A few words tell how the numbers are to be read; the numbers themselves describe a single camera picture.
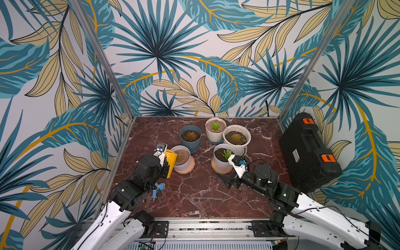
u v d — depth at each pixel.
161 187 0.83
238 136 0.95
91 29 0.75
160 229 0.74
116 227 0.44
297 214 0.47
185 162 0.83
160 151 0.59
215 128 0.99
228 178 0.59
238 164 0.55
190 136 0.95
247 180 0.58
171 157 0.74
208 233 0.73
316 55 0.84
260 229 0.73
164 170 0.61
